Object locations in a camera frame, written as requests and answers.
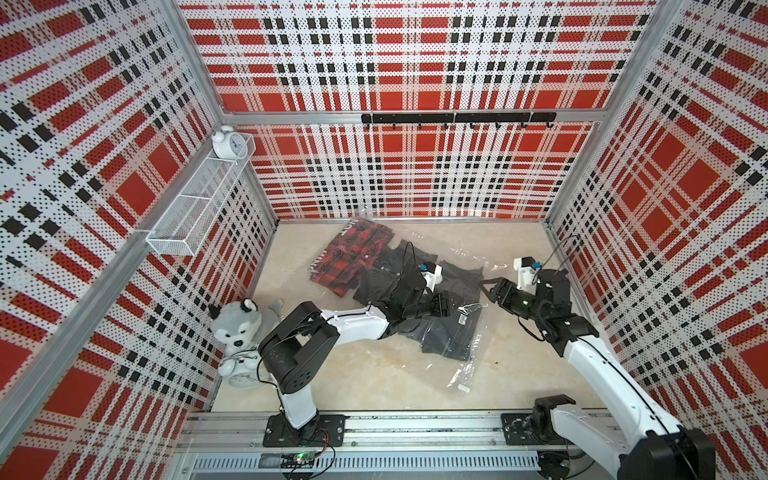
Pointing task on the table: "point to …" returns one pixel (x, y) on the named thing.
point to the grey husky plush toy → (238, 328)
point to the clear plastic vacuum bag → (465, 374)
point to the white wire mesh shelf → (186, 222)
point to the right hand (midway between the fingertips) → (488, 287)
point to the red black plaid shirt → (342, 265)
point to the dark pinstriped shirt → (451, 336)
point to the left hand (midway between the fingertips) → (460, 299)
